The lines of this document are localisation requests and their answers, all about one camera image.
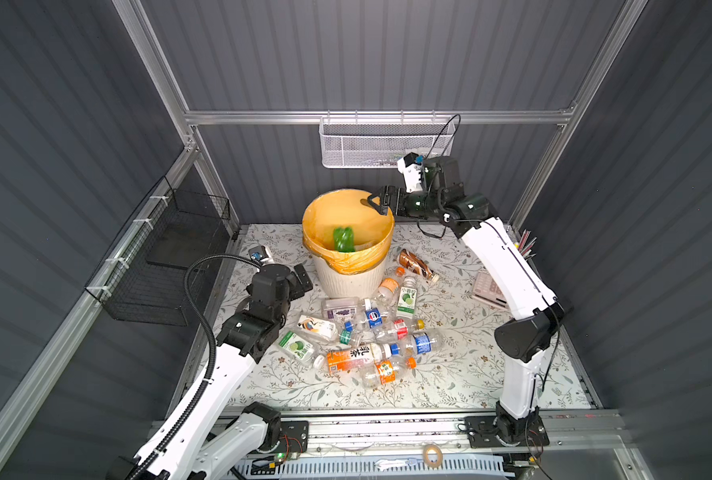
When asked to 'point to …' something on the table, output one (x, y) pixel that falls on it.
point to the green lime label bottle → (407, 302)
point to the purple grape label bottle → (342, 308)
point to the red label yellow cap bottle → (397, 329)
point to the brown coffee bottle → (416, 264)
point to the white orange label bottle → (323, 329)
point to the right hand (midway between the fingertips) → (382, 202)
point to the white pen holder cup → (526, 244)
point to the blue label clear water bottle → (426, 342)
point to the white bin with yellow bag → (345, 274)
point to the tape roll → (439, 458)
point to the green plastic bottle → (344, 239)
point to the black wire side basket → (141, 276)
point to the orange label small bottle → (385, 371)
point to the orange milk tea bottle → (356, 356)
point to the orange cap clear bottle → (387, 291)
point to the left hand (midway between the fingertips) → (287, 272)
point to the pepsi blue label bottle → (375, 319)
